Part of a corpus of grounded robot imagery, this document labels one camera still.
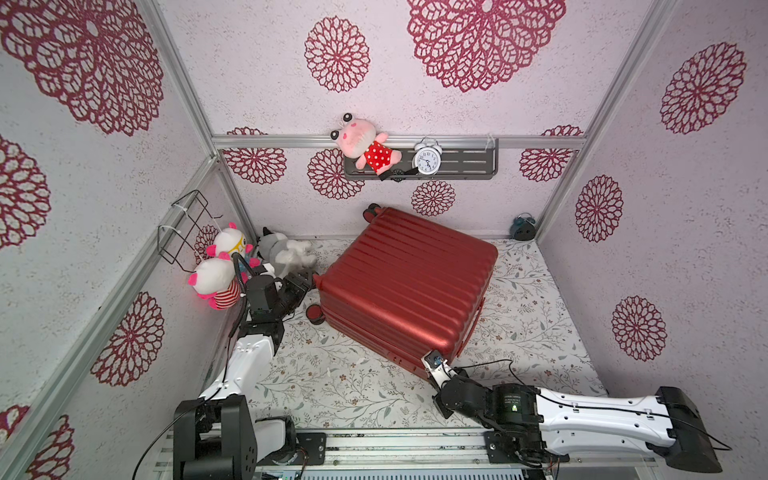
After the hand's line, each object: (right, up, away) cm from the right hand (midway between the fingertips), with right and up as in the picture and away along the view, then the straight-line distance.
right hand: (425, 382), depth 75 cm
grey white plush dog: (-43, +33, +26) cm, 60 cm away
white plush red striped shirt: (-58, +25, +9) cm, 64 cm away
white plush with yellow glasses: (-58, +37, +18) cm, 71 cm away
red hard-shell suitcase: (-5, +24, +1) cm, 25 cm away
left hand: (-31, +26, +10) cm, 42 cm away
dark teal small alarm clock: (+45, +45, +43) cm, 76 cm away
